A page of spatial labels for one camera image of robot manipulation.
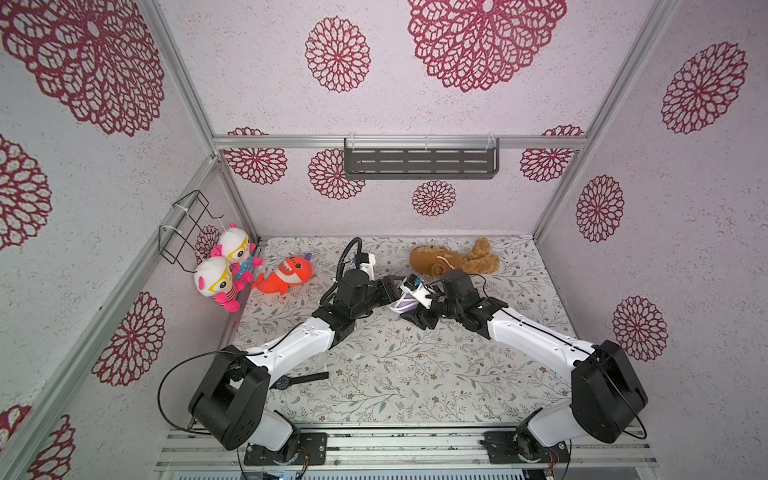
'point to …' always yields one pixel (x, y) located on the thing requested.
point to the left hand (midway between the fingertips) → (401, 283)
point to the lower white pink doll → (213, 276)
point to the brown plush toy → (435, 260)
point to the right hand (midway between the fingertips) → (406, 300)
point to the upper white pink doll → (235, 248)
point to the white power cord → (402, 300)
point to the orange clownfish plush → (293, 270)
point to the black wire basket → (176, 242)
